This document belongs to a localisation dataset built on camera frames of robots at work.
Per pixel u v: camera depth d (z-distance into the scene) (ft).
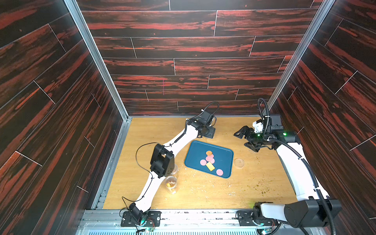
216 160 3.13
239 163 3.10
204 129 2.36
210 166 2.99
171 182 2.57
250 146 2.23
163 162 1.89
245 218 2.41
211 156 3.15
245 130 2.21
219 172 2.92
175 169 2.06
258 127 2.28
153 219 2.41
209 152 3.22
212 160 3.09
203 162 3.08
